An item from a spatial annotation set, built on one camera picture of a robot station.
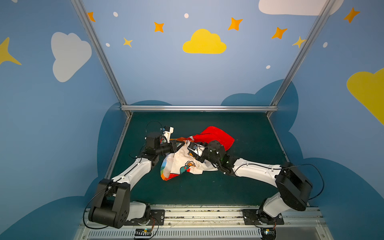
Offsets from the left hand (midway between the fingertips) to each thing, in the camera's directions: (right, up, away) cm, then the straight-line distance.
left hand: (184, 142), depth 83 cm
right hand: (+6, -1, -2) cm, 6 cm away
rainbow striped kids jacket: (-2, -12, +3) cm, 12 cm away
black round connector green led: (+43, -45, -10) cm, 63 cm away
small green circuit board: (-20, -44, -10) cm, 49 cm away
